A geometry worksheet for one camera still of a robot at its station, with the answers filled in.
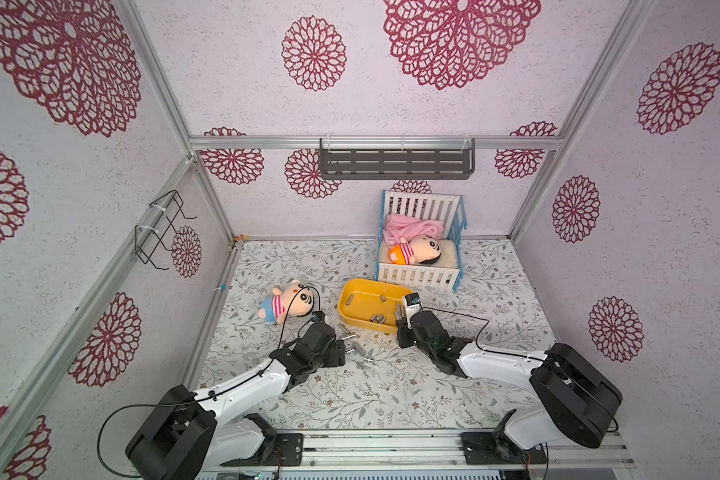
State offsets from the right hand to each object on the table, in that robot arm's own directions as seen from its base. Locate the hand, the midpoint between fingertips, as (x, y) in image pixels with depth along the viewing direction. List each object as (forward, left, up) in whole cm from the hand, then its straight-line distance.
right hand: (404, 321), depth 91 cm
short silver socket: (+12, +6, -5) cm, 15 cm away
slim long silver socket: (+12, +18, -5) cm, 22 cm away
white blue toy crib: (+42, -19, +8) cm, 47 cm away
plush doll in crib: (+24, -6, +6) cm, 26 cm away
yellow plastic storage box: (+10, +11, -6) cm, 16 cm away
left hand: (-9, +21, -1) cm, 23 cm away
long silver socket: (-1, +19, -4) cm, 19 cm away
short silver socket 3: (-6, +15, -5) cm, 17 cm away
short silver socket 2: (+3, +7, -5) cm, 9 cm away
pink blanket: (+38, 0, +4) cm, 38 cm away
